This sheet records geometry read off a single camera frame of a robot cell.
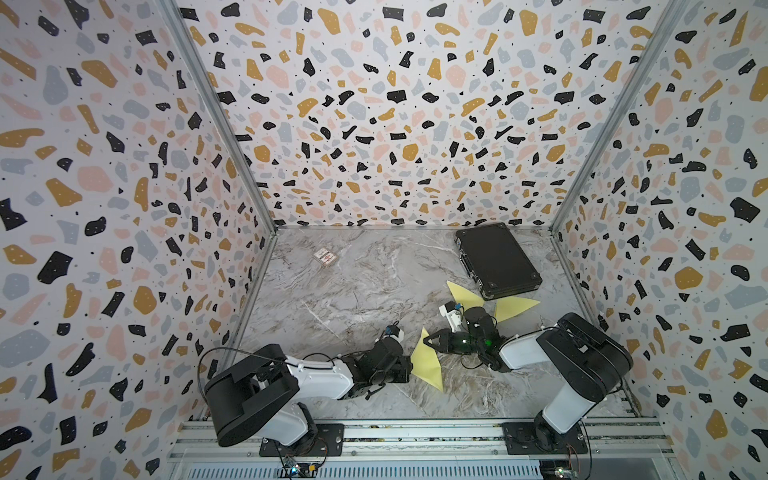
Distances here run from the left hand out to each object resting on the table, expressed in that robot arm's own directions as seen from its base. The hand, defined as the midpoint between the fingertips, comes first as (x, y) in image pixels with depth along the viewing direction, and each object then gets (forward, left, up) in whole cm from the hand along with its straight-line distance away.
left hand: (417, 369), depth 85 cm
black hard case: (+36, -30, +3) cm, 47 cm away
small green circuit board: (-23, +29, -1) cm, 37 cm away
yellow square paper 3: (+24, -17, -1) cm, 30 cm away
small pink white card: (+41, +32, +1) cm, 52 cm away
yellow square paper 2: (+20, -31, -1) cm, 37 cm away
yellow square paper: (+1, -3, +1) cm, 3 cm away
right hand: (+7, -3, +2) cm, 8 cm away
